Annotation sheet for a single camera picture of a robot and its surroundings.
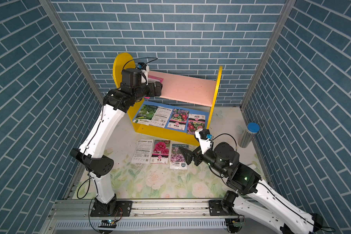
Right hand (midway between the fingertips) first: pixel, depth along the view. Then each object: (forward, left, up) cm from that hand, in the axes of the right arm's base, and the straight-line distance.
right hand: (189, 142), depth 61 cm
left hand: (+27, +17, +10) cm, 33 cm away
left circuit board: (-28, +38, -36) cm, 60 cm away
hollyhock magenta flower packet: (+12, +19, -32) cm, 39 cm away
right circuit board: (-23, -26, -33) cm, 48 cm away
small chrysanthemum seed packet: (+28, -3, -19) cm, 34 cm away
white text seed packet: (+11, +30, -32) cm, 45 cm away
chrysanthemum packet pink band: (+29, +8, -18) cm, 35 cm away
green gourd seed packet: (+30, +31, -18) cm, 47 cm away
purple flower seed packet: (+7, +7, -33) cm, 34 cm away
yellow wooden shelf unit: (+39, +4, -17) cm, 43 cm away
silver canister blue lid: (+20, -35, -22) cm, 46 cm away
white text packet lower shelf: (+30, +20, -19) cm, 41 cm away
